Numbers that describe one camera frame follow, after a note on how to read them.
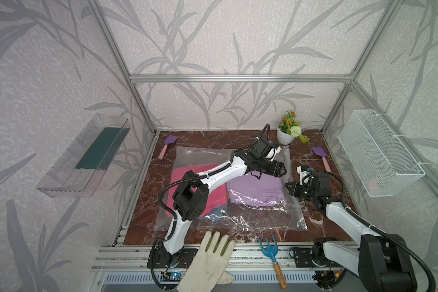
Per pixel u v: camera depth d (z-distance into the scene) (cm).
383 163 64
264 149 67
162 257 63
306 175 79
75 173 63
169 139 116
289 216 85
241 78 194
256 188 89
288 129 102
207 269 71
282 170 75
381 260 41
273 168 74
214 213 80
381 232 44
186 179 49
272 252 74
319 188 68
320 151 109
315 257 68
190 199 50
